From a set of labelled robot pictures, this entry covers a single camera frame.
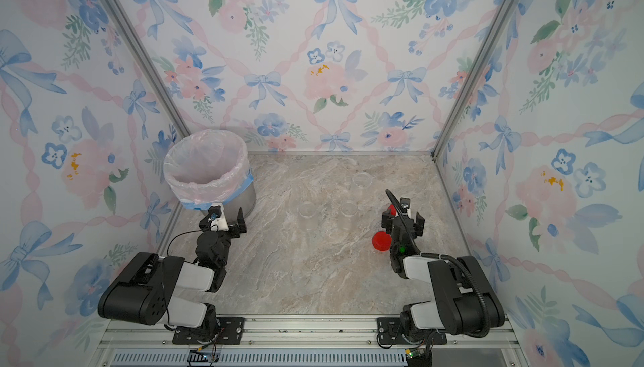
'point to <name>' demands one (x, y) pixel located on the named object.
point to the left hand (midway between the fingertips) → (229, 209)
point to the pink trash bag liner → (201, 165)
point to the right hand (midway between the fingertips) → (407, 210)
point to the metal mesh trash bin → (246, 200)
